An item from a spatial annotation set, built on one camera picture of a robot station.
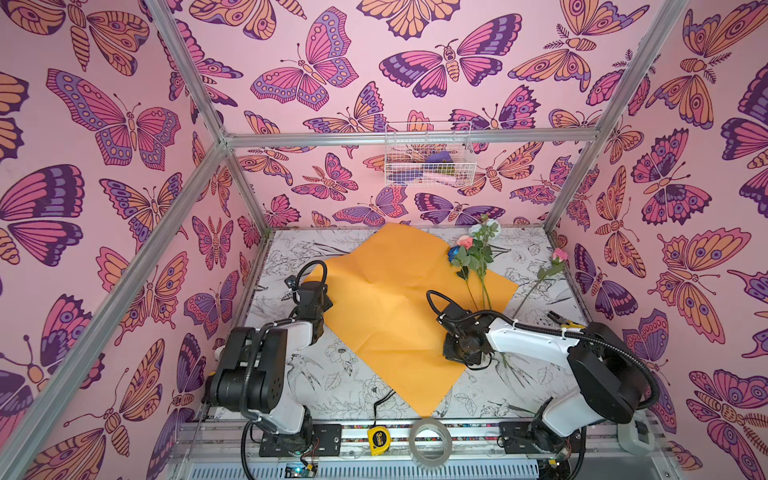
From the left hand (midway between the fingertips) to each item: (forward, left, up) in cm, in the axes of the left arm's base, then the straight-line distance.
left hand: (319, 289), depth 96 cm
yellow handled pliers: (-9, -77, -5) cm, 78 cm away
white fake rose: (+18, -57, -3) cm, 59 cm away
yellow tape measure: (-41, -20, -3) cm, 46 cm away
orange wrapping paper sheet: (-1, -23, -1) cm, 23 cm away
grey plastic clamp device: (-40, -82, -1) cm, 91 cm away
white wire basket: (+33, -36, +28) cm, 56 cm away
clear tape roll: (-41, -33, -6) cm, 53 cm away
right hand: (-19, -40, -5) cm, 45 cm away
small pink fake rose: (+15, -83, -2) cm, 84 cm away
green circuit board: (-48, -2, -7) cm, 48 cm away
